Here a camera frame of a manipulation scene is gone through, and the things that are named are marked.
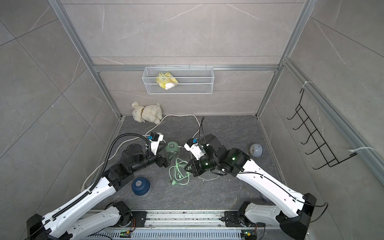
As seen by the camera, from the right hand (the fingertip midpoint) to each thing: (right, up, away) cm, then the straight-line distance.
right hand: (187, 169), depth 64 cm
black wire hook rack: (+58, +6, -6) cm, 58 cm away
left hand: (-7, +9, +5) cm, 12 cm away
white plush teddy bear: (-29, +29, +44) cm, 60 cm away
